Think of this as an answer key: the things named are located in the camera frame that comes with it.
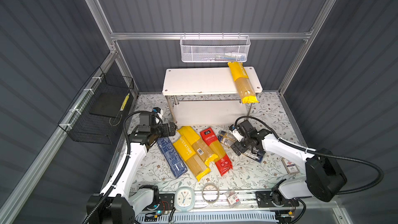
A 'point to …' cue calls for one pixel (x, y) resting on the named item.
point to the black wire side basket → (96, 115)
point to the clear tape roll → (217, 195)
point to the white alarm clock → (184, 199)
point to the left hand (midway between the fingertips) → (167, 126)
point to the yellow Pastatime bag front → (190, 158)
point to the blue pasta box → (176, 165)
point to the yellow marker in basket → (125, 102)
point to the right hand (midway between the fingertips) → (241, 143)
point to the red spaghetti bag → (224, 162)
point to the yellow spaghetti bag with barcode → (197, 144)
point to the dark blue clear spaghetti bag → (227, 138)
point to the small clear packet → (232, 198)
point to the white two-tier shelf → (206, 95)
